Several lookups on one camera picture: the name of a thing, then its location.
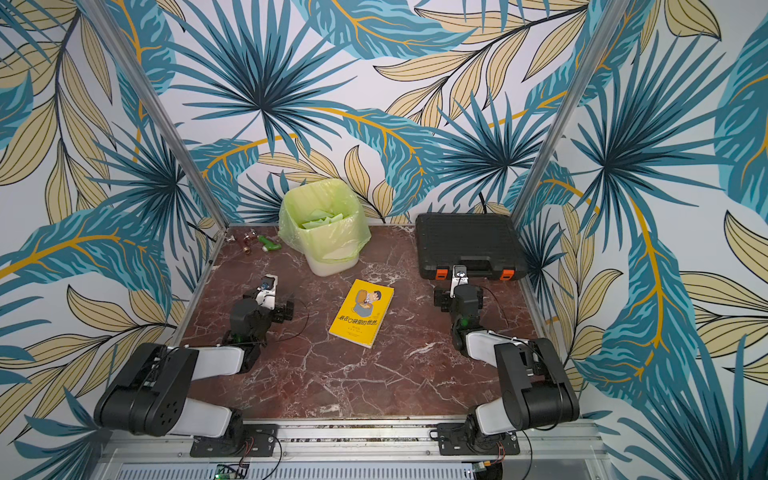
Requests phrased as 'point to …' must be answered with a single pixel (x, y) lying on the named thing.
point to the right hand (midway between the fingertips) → (459, 283)
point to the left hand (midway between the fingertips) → (277, 291)
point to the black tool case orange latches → (484, 245)
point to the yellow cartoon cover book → (362, 312)
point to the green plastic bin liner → (324, 219)
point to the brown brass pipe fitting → (247, 250)
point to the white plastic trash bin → (320, 267)
